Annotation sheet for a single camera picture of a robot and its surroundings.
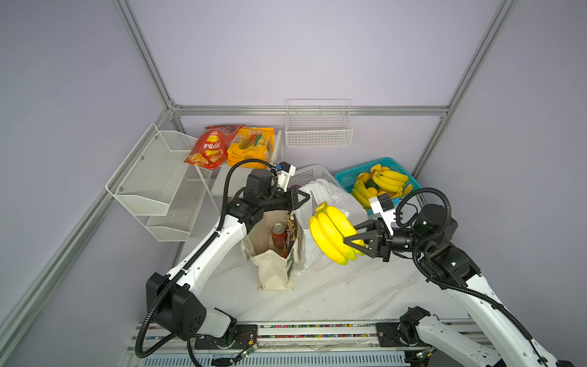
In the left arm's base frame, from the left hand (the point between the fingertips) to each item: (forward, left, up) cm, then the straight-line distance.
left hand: (309, 197), depth 72 cm
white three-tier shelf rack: (+24, +40, -17) cm, 50 cm away
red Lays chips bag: (+18, +35, +4) cm, 40 cm away
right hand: (-19, -8, +7) cm, 22 cm away
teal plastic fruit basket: (+33, -21, -24) cm, 46 cm away
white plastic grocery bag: (-15, 0, -11) cm, 19 cm away
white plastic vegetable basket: (+34, 0, -23) cm, 41 cm away
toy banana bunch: (+27, -39, -19) cm, 51 cm away
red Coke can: (-1, +11, -21) cm, 24 cm away
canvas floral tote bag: (-16, +11, -17) cm, 26 cm away
